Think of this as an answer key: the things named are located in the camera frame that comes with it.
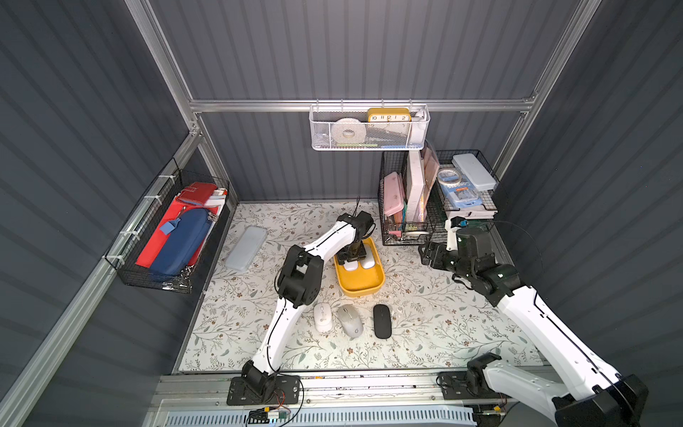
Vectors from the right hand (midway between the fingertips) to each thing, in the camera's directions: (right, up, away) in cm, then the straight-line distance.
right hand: (437, 255), depth 78 cm
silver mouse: (-19, -5, +21) cm, 29 cm away
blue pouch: (-69, +6, -10) cm, 70 cm away
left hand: (-23, -5, +22) cm, 32 cm away
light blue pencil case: (-67, 0, +28) cm, 73 cm away
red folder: (-73, +18, +2) cm, 75 cm away
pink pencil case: (-8, +21, +27) cm, 35 cm away
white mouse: (-25, -6, +18) cm, 32 cm away
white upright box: (-2, +23, +14) cm, 27 cm away
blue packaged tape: (+13, +22, +16) cm, 30 cm away
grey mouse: (-26, -21, +5) cm, 34 cm away
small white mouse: (-34, -21, +7) cm, 41 cm away
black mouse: (-15, -22, +7) cm, 28 cm away
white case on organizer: (+22, +30, +22) cm, 43 cm away
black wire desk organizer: (-7, +6, +30) cm, 31 cm away
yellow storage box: (-21, -12, +19) cm, 31 cm away
